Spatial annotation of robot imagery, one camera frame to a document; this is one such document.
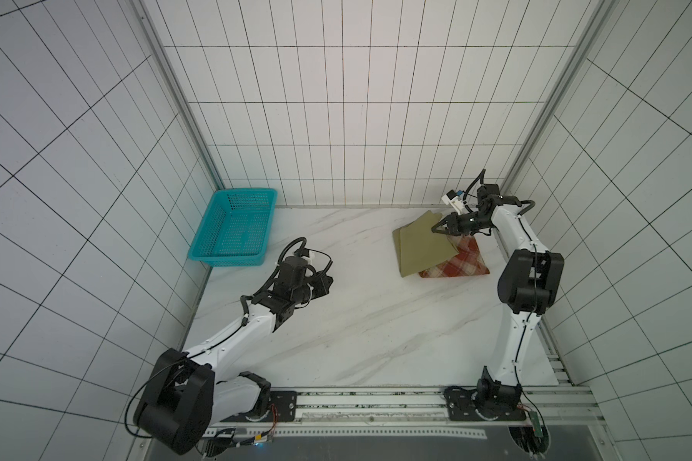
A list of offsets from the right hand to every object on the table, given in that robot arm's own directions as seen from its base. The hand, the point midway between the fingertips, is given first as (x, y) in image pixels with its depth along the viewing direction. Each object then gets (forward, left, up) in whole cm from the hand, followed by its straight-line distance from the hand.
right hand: (441, 225), depth 94 cm
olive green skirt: (-3, +6, -9) cm, 11 cm away
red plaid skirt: (-5, -12, -13) cm, 18 cm away
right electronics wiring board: (-56, -18, -15) cm, 60 cm away
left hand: (-22, +35, -3) cm, 42 cm away
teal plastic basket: (+7, +78, -13) cm, 80 cm away
